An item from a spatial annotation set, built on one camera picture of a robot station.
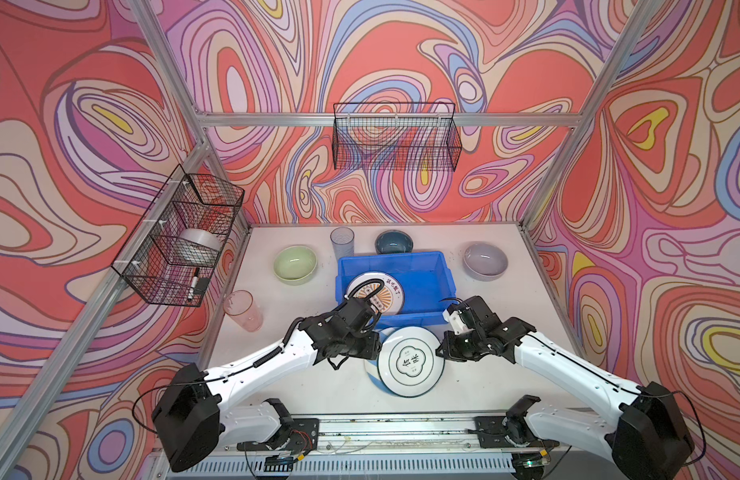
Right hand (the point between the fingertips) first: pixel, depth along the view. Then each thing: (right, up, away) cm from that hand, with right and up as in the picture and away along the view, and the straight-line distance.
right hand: (440, 359), depth 80 cm
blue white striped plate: (-19, -3, +4) cm, 20 cm away
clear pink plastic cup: (-58, +13, +7) cm, 60 cm away
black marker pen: (-62, +21, -8) cm, 66 cm away
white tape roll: (-60, +31, -9) cm, 68 cm away
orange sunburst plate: (-12, +14, +17) cm, 25 cm away
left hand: (-16, +4, -2) cm, 17 cm away
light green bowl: (-47, +24, +27) cm, 59 cm away
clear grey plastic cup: (-29, +34, +20) cm, 49 cm away
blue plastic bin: (0, +18, +20) cm, 27 cm away
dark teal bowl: (-11, +33, +31) cm, 47 cm away
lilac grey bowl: (+22, +26, +27) cm, 44 cm away
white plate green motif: (-8, -2, +2) cm, 9 cm away
